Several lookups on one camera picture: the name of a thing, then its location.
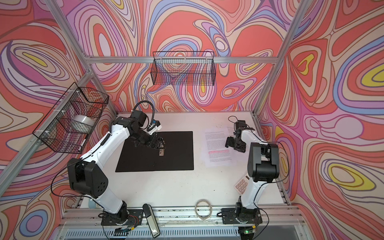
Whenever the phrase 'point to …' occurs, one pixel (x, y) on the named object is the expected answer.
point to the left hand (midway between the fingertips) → (160, 144)
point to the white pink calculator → (241, 185)
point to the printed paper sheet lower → (230, 132)
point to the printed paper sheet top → (217, 151)
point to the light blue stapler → (92, 204)
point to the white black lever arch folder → (178, 154)
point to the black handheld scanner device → (152, 222)
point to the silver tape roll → (83, 119)
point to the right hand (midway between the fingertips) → (233, 150)
